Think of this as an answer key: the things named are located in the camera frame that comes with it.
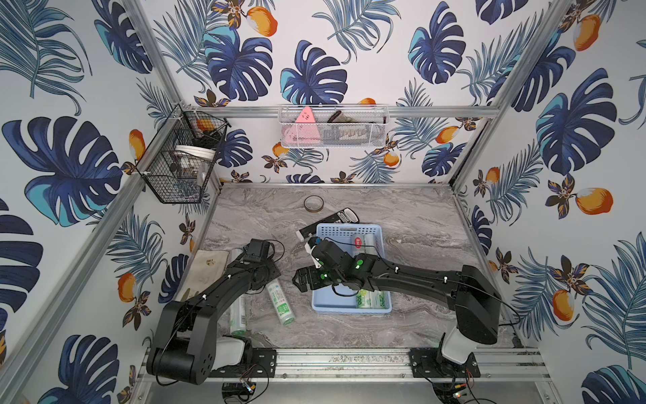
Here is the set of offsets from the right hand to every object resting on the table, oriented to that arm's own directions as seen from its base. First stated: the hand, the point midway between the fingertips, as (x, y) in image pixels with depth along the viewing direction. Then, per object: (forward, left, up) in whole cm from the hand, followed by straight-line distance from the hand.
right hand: (303, 277), depth 79 cm
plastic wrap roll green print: (+17, -18, -8) cm, 27 cm away
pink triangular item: (+45, +1, +24) cm, 51 cm away
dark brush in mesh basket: (+46, -12, +23) cm, 53 cm away
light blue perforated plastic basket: (-2, -11, -11) cm, 16 cm away
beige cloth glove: (+9, +38, -12) cm, 41 cm away
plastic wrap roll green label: (-3, -24, -9) cm, 26 cm away
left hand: (+7, +12, -8) cm, 16 cm away
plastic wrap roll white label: (-10, +21, -9) cm, 25 cm away
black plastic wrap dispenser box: (+35, -16, -11) cm, 40 cm away
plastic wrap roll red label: (-5, +8, -8) cm, 12 cm away
